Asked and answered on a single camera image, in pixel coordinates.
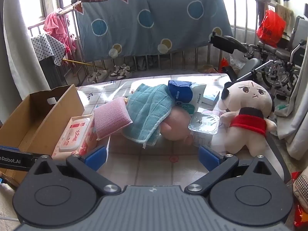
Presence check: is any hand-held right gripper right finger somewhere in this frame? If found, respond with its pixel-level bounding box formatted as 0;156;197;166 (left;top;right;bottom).
184;145;277;195

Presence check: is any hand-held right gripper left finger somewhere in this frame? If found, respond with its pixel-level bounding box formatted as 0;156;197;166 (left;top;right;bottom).
30;146;122;196

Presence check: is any pink wet wipes pack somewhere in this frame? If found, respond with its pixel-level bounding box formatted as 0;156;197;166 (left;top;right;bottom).
52;114;97;160

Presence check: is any pink sponge cloth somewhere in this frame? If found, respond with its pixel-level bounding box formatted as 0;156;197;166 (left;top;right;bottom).
93;97;133;140

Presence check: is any pink plush pig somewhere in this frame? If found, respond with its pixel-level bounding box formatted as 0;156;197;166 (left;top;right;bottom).
157;107;194;146

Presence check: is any brown cardboard box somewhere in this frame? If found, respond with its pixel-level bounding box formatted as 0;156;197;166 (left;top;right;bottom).
0;84;86;188

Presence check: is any white teal printed packet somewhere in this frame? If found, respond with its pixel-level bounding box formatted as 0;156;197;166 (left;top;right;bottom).
177;84;207;116

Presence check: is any light blue box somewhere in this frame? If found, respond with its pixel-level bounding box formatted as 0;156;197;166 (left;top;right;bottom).
202;85;221;106

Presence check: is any teal checked towel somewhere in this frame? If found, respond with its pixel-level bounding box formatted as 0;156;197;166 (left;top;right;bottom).
121;83;174;149

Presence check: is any clear sealed plastic cup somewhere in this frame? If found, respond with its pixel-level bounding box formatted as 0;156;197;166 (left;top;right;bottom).
188;113;220;136

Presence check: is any plush doll red sweater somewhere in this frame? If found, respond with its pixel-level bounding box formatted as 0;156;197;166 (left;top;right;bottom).
218;80;278;156

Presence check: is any white black sneaker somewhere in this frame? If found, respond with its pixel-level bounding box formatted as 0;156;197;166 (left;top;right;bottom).
117;69;132;80
109;65;126;79

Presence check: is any dark grey cloth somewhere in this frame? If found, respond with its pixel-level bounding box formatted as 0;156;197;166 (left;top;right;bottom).
40;55;63;89

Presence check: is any small red bag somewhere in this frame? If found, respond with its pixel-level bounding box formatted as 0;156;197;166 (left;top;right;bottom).
220;58;229;74

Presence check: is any pale green curtain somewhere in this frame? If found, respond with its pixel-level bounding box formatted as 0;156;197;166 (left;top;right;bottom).
0;0;56;123

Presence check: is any yellow broom stick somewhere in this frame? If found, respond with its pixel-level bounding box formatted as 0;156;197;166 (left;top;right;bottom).
63;58;103;68

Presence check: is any houndstooth fabric bag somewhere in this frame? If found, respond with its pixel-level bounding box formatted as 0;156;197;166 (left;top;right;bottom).
292;173;308;207

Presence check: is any white curtain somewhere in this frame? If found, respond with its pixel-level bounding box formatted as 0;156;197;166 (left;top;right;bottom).
271;46;308;160

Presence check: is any red snack packet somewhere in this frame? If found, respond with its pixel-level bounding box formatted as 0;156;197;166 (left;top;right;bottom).
294;204;308;230

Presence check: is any folded wheelchair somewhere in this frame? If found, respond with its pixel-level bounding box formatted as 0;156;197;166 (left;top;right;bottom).
209;16;308;97

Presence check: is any polka dot cloth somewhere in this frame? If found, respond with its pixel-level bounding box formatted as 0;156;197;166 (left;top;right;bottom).
31;34;66;66

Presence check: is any pink garment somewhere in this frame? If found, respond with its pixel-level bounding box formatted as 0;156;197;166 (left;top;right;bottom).
43;8;77;53

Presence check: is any red plastic bag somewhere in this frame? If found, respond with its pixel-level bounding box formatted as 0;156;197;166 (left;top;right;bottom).
256;10;287;46

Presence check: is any blue dotted blanket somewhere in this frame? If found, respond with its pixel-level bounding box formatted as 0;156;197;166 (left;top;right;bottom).
73;0;233;62

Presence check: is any metal railing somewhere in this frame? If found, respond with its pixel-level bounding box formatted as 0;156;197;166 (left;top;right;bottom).
28;0;296;87

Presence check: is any beige towel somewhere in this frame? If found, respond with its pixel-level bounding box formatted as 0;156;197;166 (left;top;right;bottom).
275;3;293;27

